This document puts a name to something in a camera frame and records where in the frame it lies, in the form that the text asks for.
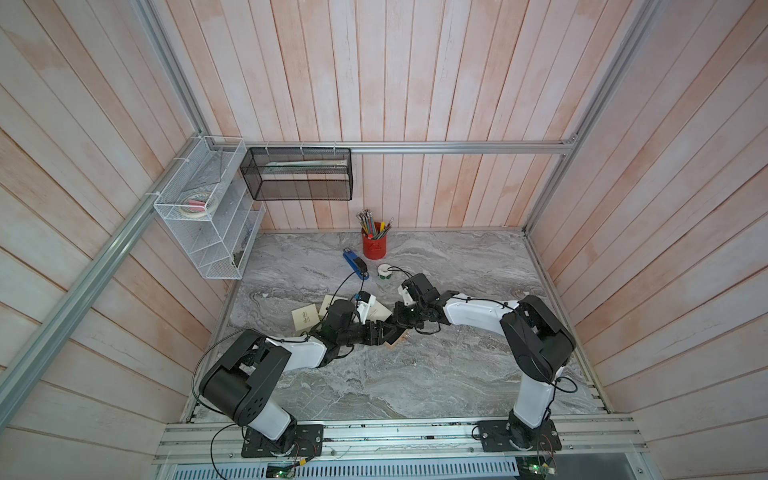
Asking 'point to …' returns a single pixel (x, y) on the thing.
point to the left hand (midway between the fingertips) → (388, 332)
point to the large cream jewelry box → (381, 313)
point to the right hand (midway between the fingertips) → (388, 320)
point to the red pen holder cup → (374, 249)
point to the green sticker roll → (383, 271)
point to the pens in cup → (367, 224)
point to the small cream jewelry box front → (305, 317)
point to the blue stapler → (356, 264)
